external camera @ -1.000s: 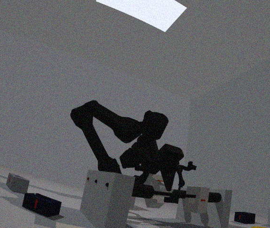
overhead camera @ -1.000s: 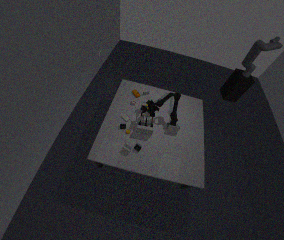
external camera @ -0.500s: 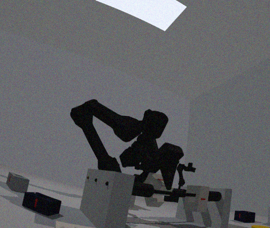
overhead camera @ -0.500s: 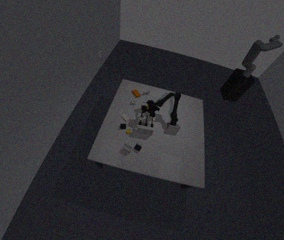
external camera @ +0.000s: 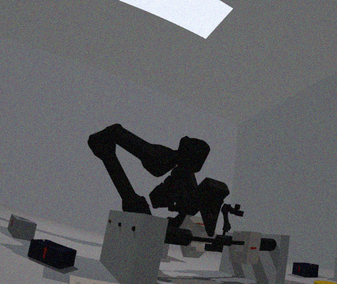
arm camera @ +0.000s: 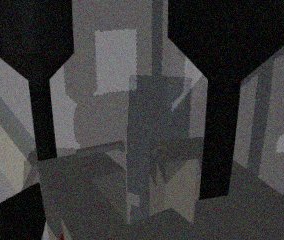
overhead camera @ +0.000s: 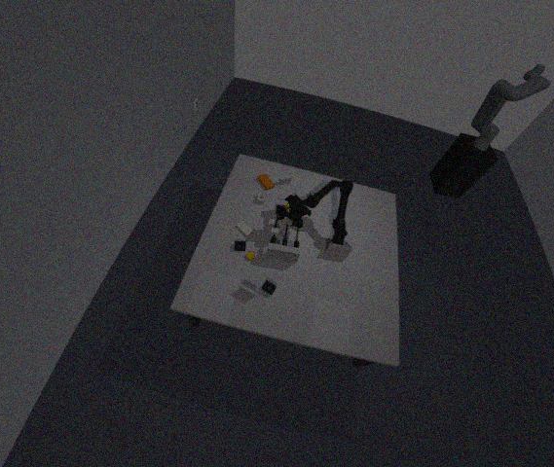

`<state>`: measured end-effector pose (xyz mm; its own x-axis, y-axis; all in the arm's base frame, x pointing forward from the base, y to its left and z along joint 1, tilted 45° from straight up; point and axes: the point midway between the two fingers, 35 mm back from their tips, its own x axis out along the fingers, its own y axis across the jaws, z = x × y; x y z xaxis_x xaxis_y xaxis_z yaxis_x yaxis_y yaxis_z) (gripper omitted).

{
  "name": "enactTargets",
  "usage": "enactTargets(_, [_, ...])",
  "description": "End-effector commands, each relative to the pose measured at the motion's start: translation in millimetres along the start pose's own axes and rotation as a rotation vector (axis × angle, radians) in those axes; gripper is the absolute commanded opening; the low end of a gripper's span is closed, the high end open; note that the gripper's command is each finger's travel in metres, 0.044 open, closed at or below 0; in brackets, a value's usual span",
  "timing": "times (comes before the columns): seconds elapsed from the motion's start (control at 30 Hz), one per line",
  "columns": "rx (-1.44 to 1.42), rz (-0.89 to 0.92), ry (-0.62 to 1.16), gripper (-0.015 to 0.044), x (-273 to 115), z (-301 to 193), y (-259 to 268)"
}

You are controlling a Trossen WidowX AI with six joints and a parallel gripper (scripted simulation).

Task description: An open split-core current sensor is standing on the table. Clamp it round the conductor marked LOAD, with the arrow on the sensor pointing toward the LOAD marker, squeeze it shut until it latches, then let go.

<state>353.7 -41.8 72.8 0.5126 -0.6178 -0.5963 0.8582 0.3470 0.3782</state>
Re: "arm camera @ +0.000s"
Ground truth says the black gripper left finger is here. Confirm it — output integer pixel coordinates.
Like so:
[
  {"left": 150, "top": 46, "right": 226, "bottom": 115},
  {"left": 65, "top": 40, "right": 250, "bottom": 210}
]
[{"left": 0, "top": 183, "right": 46, "bottom": 240}]

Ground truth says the beige flat rectangular block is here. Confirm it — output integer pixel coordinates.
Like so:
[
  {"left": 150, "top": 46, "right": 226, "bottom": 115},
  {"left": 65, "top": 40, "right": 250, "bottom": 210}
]
[{"left": 0, "top": 107, "right": 38, "bottom": 193}]

